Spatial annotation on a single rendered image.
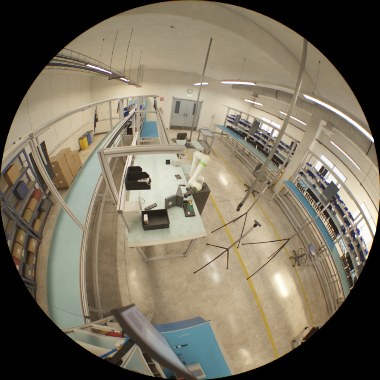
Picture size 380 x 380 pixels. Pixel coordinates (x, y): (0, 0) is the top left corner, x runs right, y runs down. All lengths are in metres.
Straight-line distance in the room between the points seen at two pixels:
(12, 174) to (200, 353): 4.13
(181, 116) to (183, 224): 7.13
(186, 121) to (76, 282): 8.26
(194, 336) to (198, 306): 0.99
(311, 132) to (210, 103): 6.03
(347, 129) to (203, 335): 4.07
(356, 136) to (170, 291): 4.65
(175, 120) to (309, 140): 6.93
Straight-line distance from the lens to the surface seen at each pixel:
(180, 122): 8.02
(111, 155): 0.77
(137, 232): 1.41
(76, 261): 1.72
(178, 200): 1.50
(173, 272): 2.27
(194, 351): 1.57
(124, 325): 0.35
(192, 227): 1.45
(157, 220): 1.46
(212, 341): 1.56
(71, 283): 1.74
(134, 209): 1.32
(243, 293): 2.67
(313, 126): 4.71
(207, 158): 1.82
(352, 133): 3.50
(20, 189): 3.72
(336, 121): 3.57
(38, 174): 1.87
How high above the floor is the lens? 2.25
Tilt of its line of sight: 43 degrees down
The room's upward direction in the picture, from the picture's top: 13 degrees clockwise
